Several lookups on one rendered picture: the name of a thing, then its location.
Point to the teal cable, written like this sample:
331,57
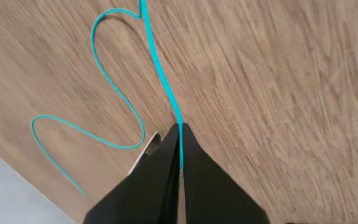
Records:
142,7

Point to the grey cable reel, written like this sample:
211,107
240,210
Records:
144,155

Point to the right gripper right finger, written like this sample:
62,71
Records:
212,195

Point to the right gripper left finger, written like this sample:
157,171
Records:
147,195

